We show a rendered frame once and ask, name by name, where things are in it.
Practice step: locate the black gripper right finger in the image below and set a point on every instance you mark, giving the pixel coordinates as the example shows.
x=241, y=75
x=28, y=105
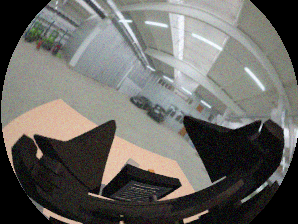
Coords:
x=217, y=146

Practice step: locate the grey flat bar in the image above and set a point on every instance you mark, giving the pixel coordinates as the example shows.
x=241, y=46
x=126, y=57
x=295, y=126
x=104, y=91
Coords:
x=132, y=162

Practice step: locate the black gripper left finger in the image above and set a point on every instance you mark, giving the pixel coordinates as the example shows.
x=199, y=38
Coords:
x=84, y=156

